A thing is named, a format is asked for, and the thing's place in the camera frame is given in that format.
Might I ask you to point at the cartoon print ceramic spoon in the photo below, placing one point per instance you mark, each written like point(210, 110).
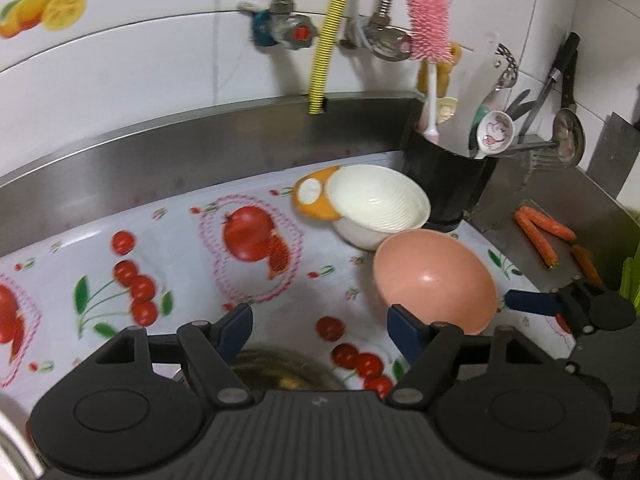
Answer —
point(495, 132)

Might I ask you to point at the pale yellow spatula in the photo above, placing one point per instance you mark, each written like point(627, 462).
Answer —
point(445, 107)

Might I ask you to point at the metal water valve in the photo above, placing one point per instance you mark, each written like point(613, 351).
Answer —
point(385, 35)

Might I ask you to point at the cream ribbed bowl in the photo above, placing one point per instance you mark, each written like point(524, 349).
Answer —
point(377, 200)

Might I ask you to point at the pink bowl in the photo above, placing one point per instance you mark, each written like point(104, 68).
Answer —
point(435, 280)

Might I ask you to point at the carrot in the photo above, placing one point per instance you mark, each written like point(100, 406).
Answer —
point(587, 265)
point(537, 237)
point(550, 222)

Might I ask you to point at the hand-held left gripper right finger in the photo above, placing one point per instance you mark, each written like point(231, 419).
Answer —
point(407, 335)

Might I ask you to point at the metal slotted spoon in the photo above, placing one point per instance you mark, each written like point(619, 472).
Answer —
point(507, 65)

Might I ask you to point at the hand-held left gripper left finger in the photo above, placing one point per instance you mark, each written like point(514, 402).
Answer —
point(232, 332)

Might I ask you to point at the green plastic rack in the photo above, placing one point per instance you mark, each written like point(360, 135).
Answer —
point(632, 280)

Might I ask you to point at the fruit print tablecloth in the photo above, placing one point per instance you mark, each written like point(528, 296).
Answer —
point(175, 270)

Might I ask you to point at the stainless steel bowl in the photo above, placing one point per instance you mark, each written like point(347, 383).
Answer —
point(290, 370)

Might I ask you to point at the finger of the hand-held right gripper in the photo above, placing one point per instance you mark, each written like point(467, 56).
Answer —
point(530, 301)

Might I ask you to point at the steel cleaver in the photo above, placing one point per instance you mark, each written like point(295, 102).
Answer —
point(612, 155)

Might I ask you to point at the black utensil holder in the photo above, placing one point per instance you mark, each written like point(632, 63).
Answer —
point(445, 180)

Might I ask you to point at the pink bottle brush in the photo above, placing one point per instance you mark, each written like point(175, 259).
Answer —
point(427, 20)

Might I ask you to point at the metal ladle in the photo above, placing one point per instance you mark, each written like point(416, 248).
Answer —
point(570, 135)

